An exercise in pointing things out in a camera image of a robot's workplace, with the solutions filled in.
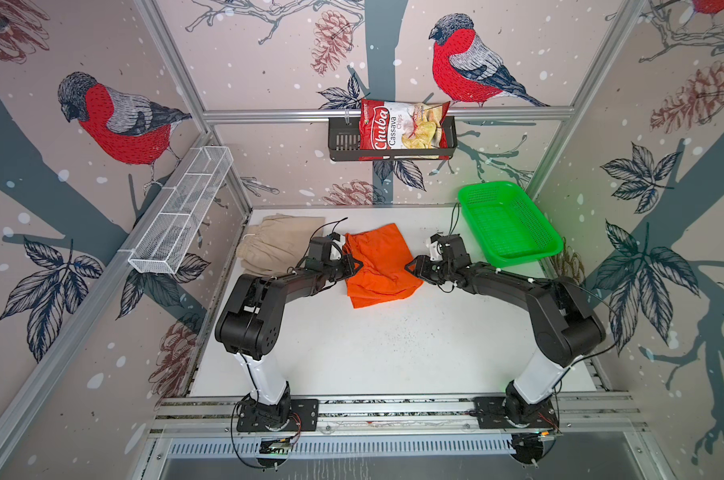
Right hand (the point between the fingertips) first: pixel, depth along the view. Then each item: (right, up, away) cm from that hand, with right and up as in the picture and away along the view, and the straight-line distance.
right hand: (406, 273), depth 93 cm
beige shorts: (-45, +9, +12) cm, 47 cm away
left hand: (-14, +3, 0) cm, 14 cm away
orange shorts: (-7, -1, +2) cm, 7 cm away
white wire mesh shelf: (-63, +19, -15) cm, 67 cm away
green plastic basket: (+42, +15, +21) cm, 50 cm away
